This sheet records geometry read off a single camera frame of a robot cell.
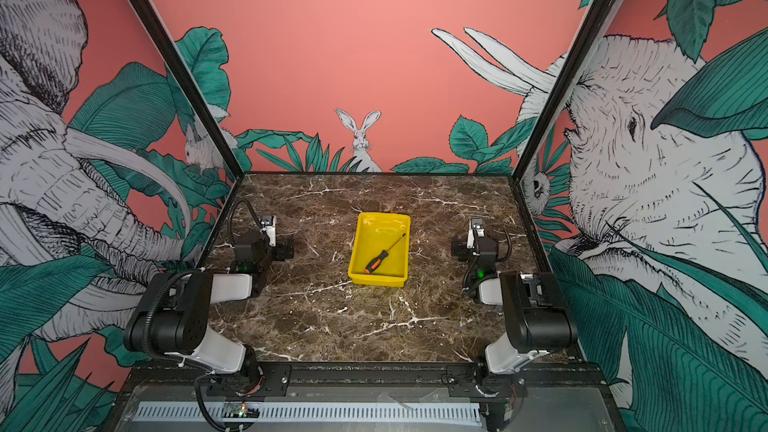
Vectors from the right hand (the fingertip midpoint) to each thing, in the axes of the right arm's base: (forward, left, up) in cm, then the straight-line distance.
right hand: (470, 229), depth 94 cm
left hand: (0, +63, 0) cm, 63 cm away
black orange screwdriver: (-9, +30, -6) cm, 32 cm away
